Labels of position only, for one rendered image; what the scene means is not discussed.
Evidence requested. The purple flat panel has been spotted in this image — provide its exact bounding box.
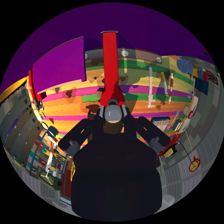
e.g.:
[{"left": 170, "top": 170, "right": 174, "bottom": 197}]
[{"left": 32, "top": 36, "right": 87, "bottom": 95}]

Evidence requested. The shelf unit with coloured bins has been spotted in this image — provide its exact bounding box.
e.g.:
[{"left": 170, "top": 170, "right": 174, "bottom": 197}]
[{"left": 25, "top": 136, "right": 71, "bottom": 177}]

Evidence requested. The yellow beam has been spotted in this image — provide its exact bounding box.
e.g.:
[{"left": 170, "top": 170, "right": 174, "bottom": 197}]
[{"left": 0, "top": 76, "right": 28, "bottom": 104}]

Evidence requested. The grey round knob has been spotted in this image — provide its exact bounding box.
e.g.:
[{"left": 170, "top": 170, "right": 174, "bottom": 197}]
[{"left": 104, "top": 98, "right": 122, "bottom": 123}]

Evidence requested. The yellow blue red box row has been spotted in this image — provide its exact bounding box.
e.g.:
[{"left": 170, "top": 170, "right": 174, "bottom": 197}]
[{"left": 192, "top": 68, "right": 209, "bottom": 83}]

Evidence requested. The red edge bar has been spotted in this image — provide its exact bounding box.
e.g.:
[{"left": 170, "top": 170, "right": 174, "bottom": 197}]
[{"left": 28, "top": 69, "right": 47, "bottom": 106}]

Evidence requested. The grey rail with bolts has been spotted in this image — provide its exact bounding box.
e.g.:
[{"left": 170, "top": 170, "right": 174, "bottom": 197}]
[{"left": 85, "top": 47, "right": 162, "bottom": 64}]

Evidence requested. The cream and red tape roll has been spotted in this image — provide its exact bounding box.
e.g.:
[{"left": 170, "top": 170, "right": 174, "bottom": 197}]
[{"left": 183, "top": 105, "right": 194, "bottom": 120}]

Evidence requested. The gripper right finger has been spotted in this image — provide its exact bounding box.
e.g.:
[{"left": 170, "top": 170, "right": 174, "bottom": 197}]
[{"left": 121, "top": 104, "right": 171, "bottom": 155}]

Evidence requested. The green machine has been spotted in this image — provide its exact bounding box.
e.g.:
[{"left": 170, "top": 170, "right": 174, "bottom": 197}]
[{"left": 35, "top": 166, "right": 62, "bottom": 192}]

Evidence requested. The blue mug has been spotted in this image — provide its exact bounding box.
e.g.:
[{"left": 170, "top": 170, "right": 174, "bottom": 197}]
[{"left": 176, "top": 58, "right": 194, "bottom": 75}]

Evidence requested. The red and yellow power tool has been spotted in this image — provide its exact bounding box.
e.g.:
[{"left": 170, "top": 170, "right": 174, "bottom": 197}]
[{"left": 158, "top": 133, "right": 181, "bottom": 159}]

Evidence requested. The dark blue box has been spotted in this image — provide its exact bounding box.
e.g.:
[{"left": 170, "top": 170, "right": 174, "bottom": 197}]
[{"left": 194, "top": 77, "right": 209, "bottom": 96}]

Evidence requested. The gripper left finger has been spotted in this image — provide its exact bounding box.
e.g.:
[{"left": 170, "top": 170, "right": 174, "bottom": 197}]
[{"left": 58, "top": 104, "right": 106, "bottom": 156}]

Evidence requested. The yellow and white marker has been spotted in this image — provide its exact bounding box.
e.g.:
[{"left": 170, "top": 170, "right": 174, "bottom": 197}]
[{"left": 160, "top": 71, "right": 169, "bottom": 96}]

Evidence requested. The dark green box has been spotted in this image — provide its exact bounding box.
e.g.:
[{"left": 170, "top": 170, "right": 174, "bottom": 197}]
[{"left": 172, "top": 119, "right": 182, "bottom": 131}]

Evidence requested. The grey cabinet wall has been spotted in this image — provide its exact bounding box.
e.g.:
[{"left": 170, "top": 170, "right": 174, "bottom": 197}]
[{"left": 0, "top": 83, "right": 45, "bottom": 168}]

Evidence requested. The silver wrench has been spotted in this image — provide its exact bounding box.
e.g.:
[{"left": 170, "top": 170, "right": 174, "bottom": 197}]
[{"left": 166, "top": 111, "right": 180, "bottom": 131}]

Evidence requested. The black cable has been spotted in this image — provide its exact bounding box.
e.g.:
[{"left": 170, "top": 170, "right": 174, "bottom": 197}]
[{"left": 178, "top": 142, "right": 193, "bottom": 162}]

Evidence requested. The white tripod stand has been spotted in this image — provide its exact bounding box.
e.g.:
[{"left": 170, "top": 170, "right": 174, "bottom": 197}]
[{"left": 40, "top": 152, "right": 59, "bottom": 186}]

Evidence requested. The red and yellow wheel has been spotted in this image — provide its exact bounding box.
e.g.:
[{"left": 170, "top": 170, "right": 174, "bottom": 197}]
[{"left": 188, "top": 157, "right": 201, "bottom": 172}]

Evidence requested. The red and black frame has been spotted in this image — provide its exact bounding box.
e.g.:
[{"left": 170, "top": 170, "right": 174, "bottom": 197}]
[{"left": 206, "top": 69, "right": 219, "bottom": 86}]

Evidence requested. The dark blue cup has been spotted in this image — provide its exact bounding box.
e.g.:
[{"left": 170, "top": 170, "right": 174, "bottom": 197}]
[{"left": 46, "top": 126, "right": 59, "bottom": 138}]

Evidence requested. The blue tray with grille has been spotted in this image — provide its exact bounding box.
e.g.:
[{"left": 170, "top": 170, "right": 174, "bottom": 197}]
[{"left": 151, "top": 116, "right": 171, "bottom": 132}]

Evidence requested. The white caliper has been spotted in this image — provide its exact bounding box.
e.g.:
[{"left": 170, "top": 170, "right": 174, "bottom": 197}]
[{"left": 146, "top": 63, "right": 156, "bottom": 108}]

